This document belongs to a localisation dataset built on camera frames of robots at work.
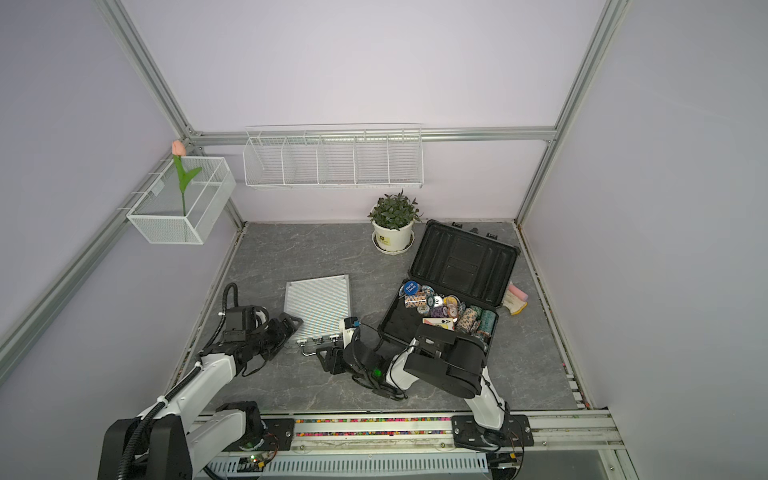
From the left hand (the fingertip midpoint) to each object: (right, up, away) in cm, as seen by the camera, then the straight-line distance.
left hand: (296, 331), depth 87 cm
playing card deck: (+43, +3, +1) cm, 43 cm away
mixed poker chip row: (+51, +3, +1) cm, 51 cm away
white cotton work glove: (+68, +6, +9) cm, 69 cm away
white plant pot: (+28, +28, +19) cm, 44 cm away
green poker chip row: (+56, +2, 0) cm, 56 cm away
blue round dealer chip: (+34, +12, +7) cm, 37 cm away
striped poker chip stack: (+35, +8, +5) cm, 36 cm away
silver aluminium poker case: (+5, +6, +10) cm, 13 cm away
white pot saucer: (+29, +23, +24) cm, 44 cm away
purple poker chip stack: (+45, +6, +2) cm, 46 cm away
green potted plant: (+29, +37, +12) cm, 48 cm away
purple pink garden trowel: (+69, +10, +10) cm, 70 cm away
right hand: (+8, -5, -3) cm, 10 cm away
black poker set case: (+50, +15, +12) cm, 54 cm away
